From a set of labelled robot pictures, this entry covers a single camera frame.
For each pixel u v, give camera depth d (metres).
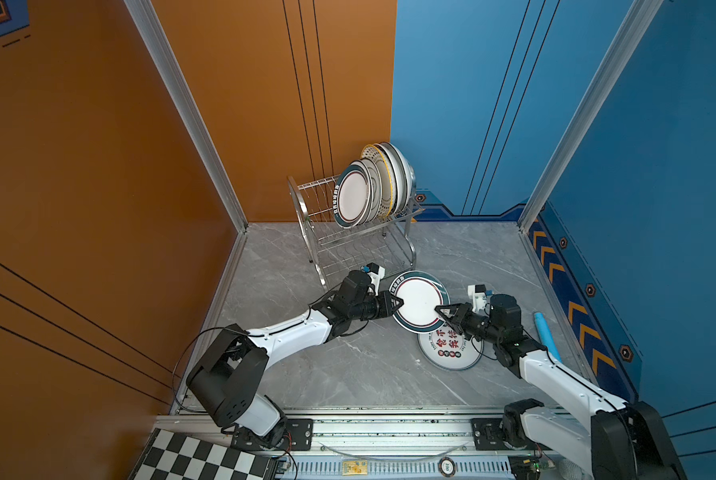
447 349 0.87
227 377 0.44
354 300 0.66
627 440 0.42
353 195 0.83
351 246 1.08
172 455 0.68
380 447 0.72
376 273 0.78
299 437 0.74
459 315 0.74
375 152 0.74
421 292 0.84
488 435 0.72
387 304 0.73
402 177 0.74
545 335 0.89
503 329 0.65
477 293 0.79
